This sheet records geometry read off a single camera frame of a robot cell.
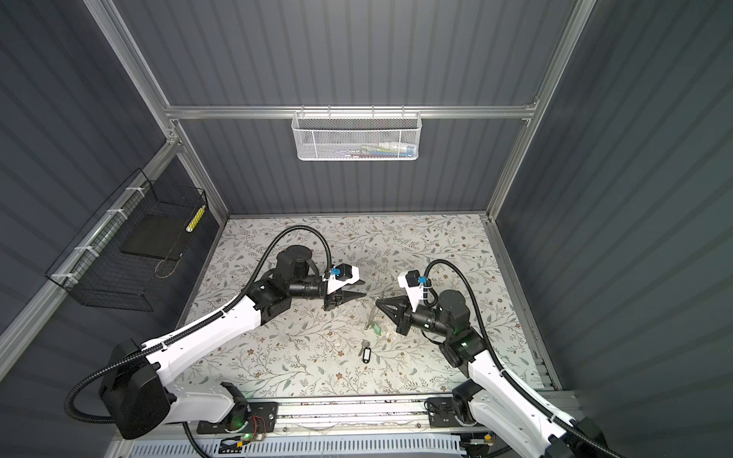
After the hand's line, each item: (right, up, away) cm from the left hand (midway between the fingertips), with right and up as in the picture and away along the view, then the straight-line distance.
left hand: (364, 284), depth 72 cm
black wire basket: (-62, +8, 0) cm, 62 cm away
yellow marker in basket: (-49, +18, +9) cm, 53 cm away
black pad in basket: (-56, +13, +5) cm, 57 cm away
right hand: (+4, -6, -1) cm, 7 cm away
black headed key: (0, -23, +12) cm, 26 cm away
